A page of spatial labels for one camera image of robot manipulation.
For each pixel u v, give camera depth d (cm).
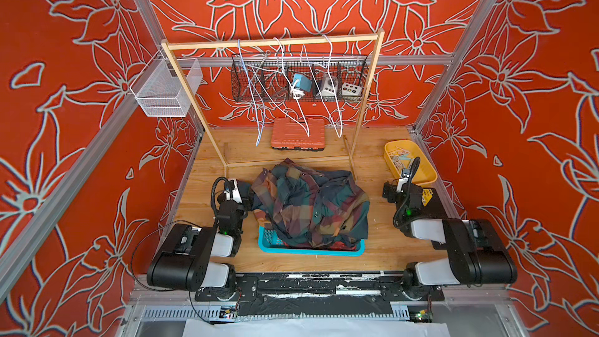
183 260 44
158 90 83
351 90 93
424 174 100
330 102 93
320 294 73
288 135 108
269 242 79
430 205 90
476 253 43
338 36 62
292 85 83
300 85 84
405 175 79
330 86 90
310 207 77
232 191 75
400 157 104
